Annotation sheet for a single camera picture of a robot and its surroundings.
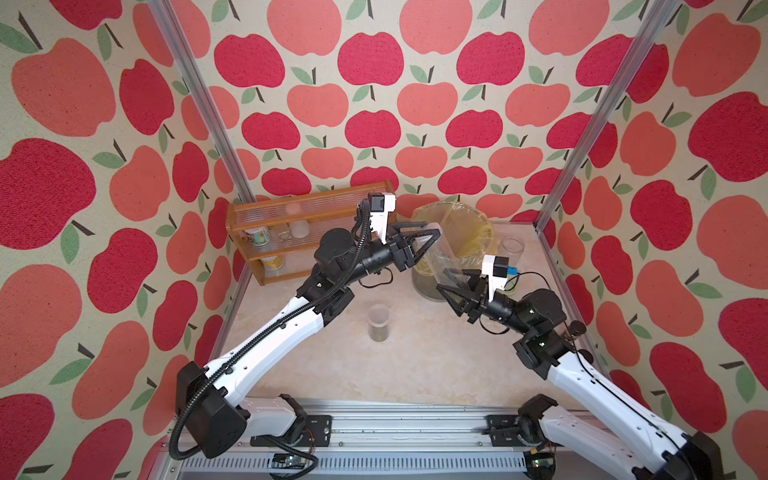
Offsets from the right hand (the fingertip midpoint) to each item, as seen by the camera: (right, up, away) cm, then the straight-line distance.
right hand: (444, 286), depth 63 cm
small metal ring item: (-45, +12, +30) cm, 56 cm away
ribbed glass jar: (+30, +8, +36) cm, 48 cm away
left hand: (-3, +10, -7) cm, 12 cm away
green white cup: (-52, +12, +29) cm, 61 cm away
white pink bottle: (-40, +15, +30) cm, 52 cm away
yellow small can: (-51, +4, +39) cm, 64 cm away
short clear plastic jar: (-15, -12, +19) cm, 27 cm away
